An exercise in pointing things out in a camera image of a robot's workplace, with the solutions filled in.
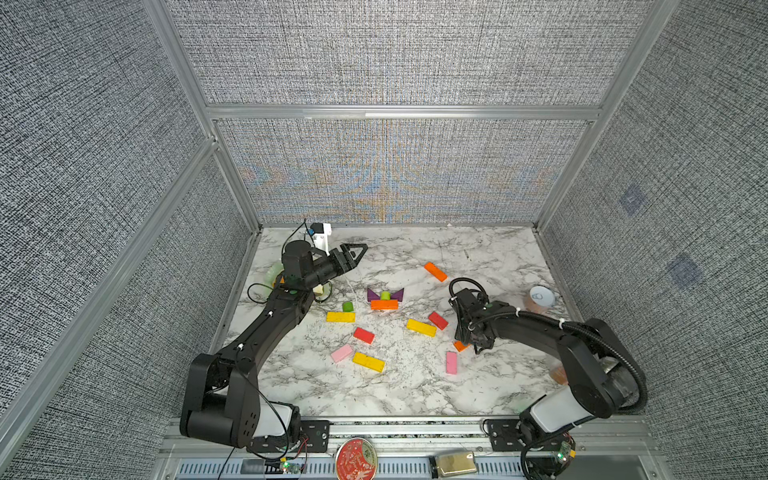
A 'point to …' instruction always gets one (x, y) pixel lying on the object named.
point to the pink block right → (451, 362)
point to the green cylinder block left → (347, 306)
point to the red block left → (364, 335)
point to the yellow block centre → (421, 327)
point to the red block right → (440, 322)
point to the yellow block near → (368, 361)
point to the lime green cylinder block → (385, 295)
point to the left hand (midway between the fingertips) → (367, 248)
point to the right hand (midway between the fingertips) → (467, 330)
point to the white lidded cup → (540, 299)
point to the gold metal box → (455, 463)
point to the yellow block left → (342, 317)
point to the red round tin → (356, 459)
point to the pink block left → (341, 353)
